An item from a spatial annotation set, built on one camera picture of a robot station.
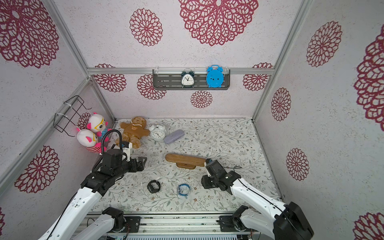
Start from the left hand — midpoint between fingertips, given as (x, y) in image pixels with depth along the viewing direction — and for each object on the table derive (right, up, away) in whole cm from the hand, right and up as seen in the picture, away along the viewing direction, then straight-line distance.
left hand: (138, 159), depth 78 cm
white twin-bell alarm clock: (+5, +15, +23) cm, 28 cm away
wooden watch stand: (+24, -3, +10) cm, 26 cm away
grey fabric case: (+14, +11, +28) cm, 34 cm away
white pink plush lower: (-31, +11, +5) cm, 33 cm away
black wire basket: (-36, +27, +2) cm, 45 cm away
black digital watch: (+5, -17, +4) cm, 18 cm away
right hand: (+34, -12, +5) cm, 36 cm away
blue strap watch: (+23, -19, +7) cm, 31 cm away
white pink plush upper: (-31, +20, +15) cm, 40 cm away
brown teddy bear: (-12, +15, +25) cm, 32 cm away
